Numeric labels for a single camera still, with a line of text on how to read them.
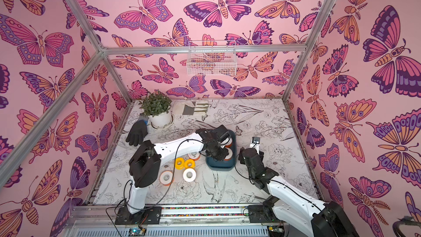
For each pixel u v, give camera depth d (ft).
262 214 2.38
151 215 2.42
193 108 3.74
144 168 1.59
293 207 1.61
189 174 2.76
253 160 2.06
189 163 2.92
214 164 2.81
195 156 2.94
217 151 2.44
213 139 2.11
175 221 2.39
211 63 3.48
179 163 2.87
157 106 2.95
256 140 2.40
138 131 3.30
